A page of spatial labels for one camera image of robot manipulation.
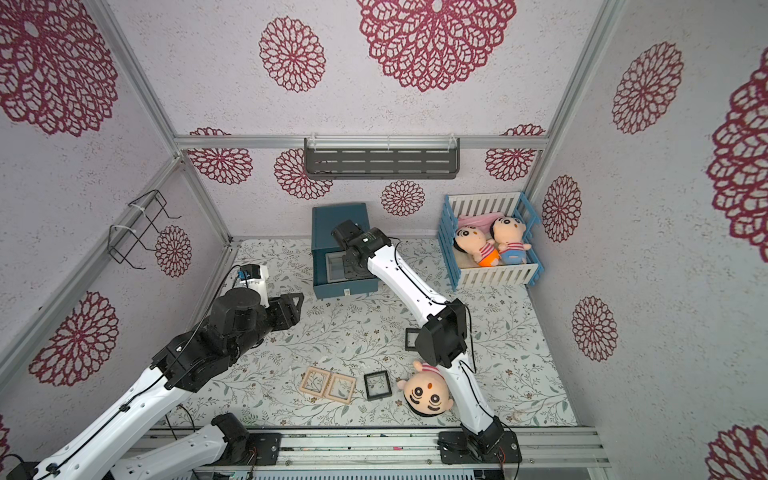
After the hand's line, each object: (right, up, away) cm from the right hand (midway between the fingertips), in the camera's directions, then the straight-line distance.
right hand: (370, 270), depth 89 cm
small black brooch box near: (+2, -33, -5) cm, 33 cm away
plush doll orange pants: (+40, +5, +14) cm, 43 cm away
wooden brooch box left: (-16, -32, -3) cm, 36 cm away
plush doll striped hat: (+15, -30, -14) cm, 36 cm away
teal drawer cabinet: (-15, +17, +9) cm, 25 cm away
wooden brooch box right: (-8, -33, -5) cm, 34 cm away
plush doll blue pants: (+46, +12, +13) cm, 50 cm away
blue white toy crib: (+40, +10, +16) cm, 44 cm away
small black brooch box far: (+13, -21, +6) cm, 25 cm away
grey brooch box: (-11, 0, +3) cm, 11 cm away
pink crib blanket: (+42, +18, +24) cm, 51 cm away
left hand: (-17, -7, -19) cm, 27 cm away
